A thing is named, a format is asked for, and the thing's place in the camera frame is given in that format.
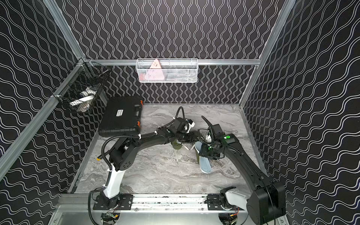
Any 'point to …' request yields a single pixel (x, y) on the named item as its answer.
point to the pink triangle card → (155, 72)
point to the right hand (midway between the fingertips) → (203, 153)
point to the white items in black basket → (86, 98)
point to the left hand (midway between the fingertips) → (199, 137)
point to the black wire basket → (81, 91)
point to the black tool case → (122, 116)
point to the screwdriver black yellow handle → (98, 159)
